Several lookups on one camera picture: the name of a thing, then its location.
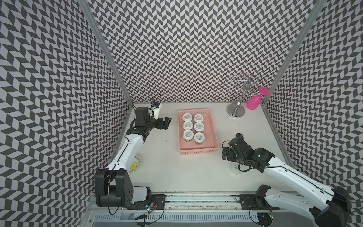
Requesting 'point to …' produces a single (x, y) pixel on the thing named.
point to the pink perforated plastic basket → (210, 143)
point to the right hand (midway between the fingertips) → (230, 156)
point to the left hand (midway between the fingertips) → (163, 117)
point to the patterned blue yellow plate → (135, 163)
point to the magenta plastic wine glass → (253, 102)
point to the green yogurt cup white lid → (187, 117)
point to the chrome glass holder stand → (237, 110)
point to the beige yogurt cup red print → (198, 117)
